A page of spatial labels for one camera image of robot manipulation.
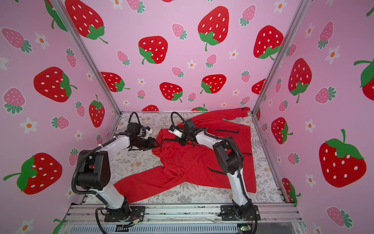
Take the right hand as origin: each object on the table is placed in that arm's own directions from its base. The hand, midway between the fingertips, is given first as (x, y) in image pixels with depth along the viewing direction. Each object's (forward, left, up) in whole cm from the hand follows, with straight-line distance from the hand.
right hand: (174, 138), depth 97 cm
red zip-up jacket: (-12, 0, -4) cm, 13 cm away
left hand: (-6, +10, 0) cm, 12 cm away
